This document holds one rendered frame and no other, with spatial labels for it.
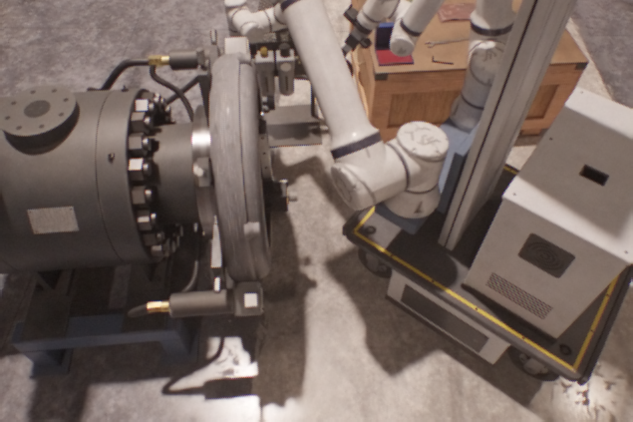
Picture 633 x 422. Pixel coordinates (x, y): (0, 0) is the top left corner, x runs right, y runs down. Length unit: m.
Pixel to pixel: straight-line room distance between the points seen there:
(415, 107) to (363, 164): 1.15
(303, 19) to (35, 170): 0.85
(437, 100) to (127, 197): 1.56
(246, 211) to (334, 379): 0.85
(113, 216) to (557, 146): 1.29
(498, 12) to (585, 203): 0.73
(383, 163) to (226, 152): 0.43
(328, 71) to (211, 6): 2.31
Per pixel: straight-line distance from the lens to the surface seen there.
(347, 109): 1.42
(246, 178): 1.38
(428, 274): 1.86
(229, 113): 1.40
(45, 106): 1.66
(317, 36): 1.44
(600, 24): 3.90
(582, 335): 1.93
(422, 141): 1.49
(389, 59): 2.39
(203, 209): 1.57
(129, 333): 1.91
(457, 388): 2.07
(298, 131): 2.68
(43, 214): 1.62
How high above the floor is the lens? 1.92
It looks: 51 degrees down
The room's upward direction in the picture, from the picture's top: straight up
